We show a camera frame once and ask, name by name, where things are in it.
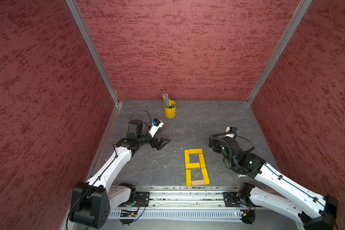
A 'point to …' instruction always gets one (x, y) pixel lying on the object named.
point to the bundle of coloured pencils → (166, 101)
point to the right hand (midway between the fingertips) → (214, 142)
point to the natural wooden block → (197, 182)
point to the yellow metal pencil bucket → (170, 112)
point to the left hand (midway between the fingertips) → (164, 137)
